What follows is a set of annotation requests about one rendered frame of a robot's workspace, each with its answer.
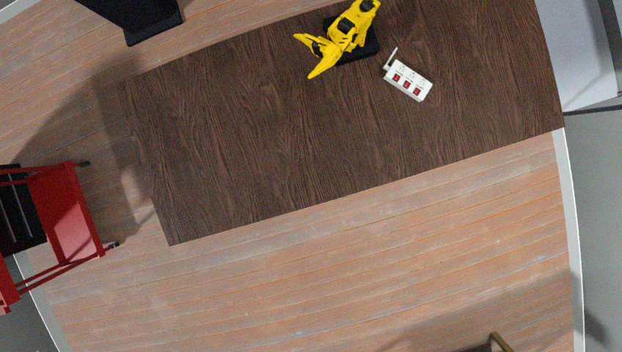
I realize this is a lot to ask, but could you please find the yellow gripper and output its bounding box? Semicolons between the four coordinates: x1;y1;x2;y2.
293;33;341;78

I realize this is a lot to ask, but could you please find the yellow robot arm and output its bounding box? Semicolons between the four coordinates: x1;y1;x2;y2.
327;0;381;55

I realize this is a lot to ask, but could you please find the white power strip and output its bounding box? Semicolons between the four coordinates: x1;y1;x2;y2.
384;48;433;102

